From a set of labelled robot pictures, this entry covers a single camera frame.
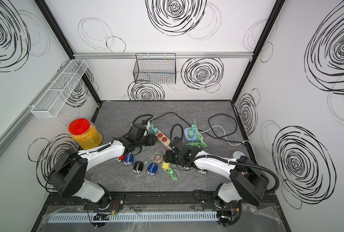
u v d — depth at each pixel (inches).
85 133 32.0
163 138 37.2
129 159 33.6
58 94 27.9
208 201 29.1
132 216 30.3
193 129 37.9
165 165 32.5
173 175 31.2
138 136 27.3
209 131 39.9
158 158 34.2
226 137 38.9
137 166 32.5
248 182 16.7
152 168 32.4
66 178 17.0
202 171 31.8
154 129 36.9
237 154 33.5
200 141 36.7
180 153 25.3
